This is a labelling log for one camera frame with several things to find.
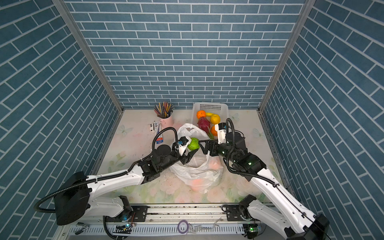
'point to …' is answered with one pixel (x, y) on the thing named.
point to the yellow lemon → (215, 119)
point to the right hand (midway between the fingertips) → (203, 140)
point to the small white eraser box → (151, 126)
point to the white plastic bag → (202, 172)
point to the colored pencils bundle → (164, 109)
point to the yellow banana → (209, 114)
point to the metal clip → (80, 227)
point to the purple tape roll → (187, 226)
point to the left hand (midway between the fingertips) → (194, 145)
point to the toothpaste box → (157, 125)
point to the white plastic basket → (221, 109)
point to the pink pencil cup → (166, 122)
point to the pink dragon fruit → (206, 125)
